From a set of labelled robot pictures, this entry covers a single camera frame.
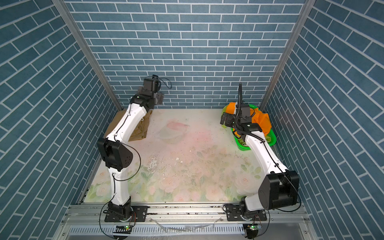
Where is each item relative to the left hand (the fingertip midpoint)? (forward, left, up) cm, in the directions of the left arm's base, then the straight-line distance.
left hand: (151, 92), depth 88 cm
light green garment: (-19, -56, -24) cm, 64 cm away
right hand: (-14, -45, -5) cm, 47 cm away
